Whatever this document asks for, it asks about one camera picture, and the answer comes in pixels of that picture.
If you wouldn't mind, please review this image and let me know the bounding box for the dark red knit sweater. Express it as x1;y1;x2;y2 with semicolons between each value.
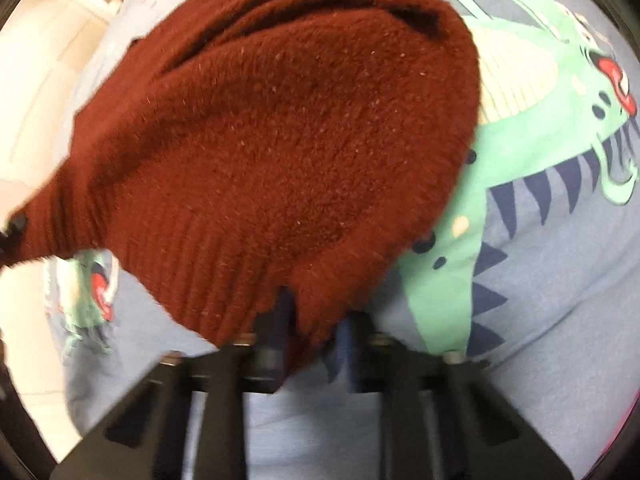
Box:
1;0;480;366

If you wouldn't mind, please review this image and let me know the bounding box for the blue dinosaur print bedsheet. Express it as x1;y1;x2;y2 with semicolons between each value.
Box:
43;0;639;479

